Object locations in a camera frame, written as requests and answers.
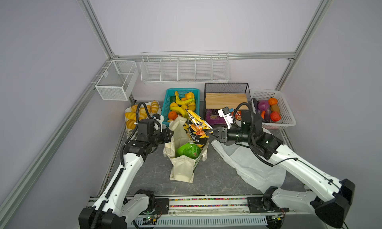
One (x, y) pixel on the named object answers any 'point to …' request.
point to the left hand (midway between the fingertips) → (173, 134)
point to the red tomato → (275, 116)
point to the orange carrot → (262, 114)
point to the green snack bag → (191, 150)
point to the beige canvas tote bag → (181, 170)
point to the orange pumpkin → (272, 101)
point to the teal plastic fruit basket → (181, 92)
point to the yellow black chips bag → (196, 128)
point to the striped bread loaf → (143, 113)
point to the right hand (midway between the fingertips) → (206, 134)
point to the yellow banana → (181, 102)
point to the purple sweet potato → (267, 116)
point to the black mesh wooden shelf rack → (226, 96)
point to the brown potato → (275, 108)
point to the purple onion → (263, 105)
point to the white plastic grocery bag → (250, 165)
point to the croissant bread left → (131, 115)
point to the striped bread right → (154, 107)
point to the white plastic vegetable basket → (287, 118)
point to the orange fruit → (189, 95)
